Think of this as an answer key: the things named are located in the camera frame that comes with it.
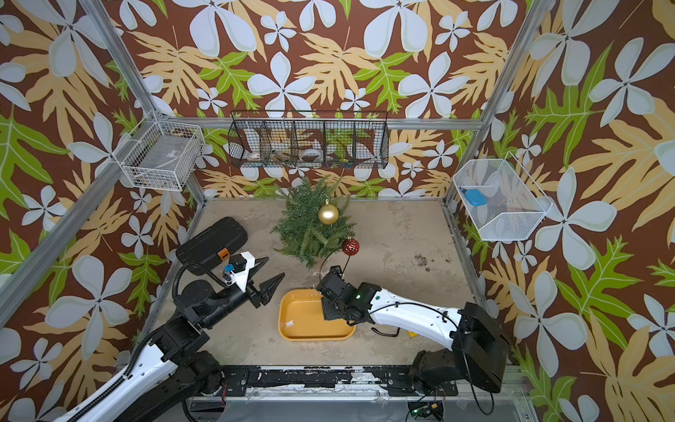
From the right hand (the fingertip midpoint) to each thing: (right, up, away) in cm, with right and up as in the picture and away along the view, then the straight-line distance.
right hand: (328, 305), depth 82 cm
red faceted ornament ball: (+7, +19, -4) cm, 21 cm away
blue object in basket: (+49, +35, +4) cm, 60 cm away
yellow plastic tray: (-9, -5, +5) cm, 12 cm away
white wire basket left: (-56, +49, +4) cm, 75 cm away
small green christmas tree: (-7, +23, -6) cm, 25 cm away
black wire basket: (-8, +58, +15) cm, 60 cm away
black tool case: (-44, +17, +17) cm, 50 cm away
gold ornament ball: (0, +29, -11) cm, 31 cm away
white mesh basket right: (+55, +33, +2) cm, 65 cm away
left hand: (-14, +15, -15) cm, 25 cm away
